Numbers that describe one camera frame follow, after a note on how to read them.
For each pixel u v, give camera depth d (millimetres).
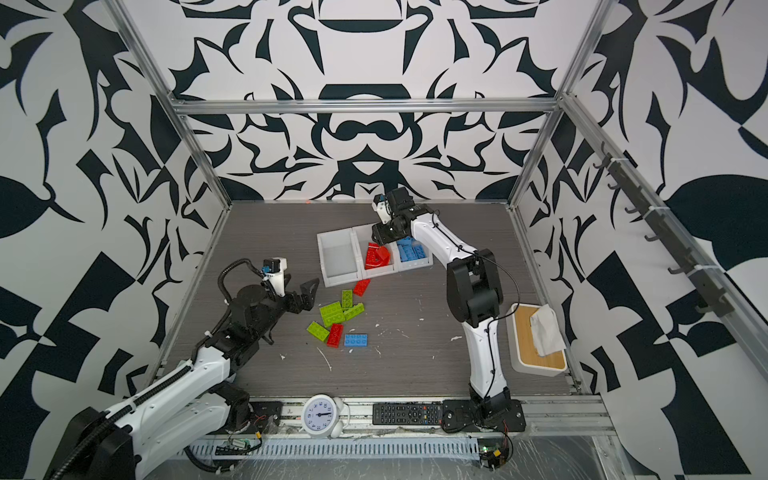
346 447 713
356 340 854
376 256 1000
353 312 909
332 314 911
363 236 1020
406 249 1031
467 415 743
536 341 830
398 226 748
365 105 912
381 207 891
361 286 965
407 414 741
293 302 723
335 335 871
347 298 938
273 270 687
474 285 573
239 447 723
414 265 993
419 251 1038
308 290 730
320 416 725
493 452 710
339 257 1020
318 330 871
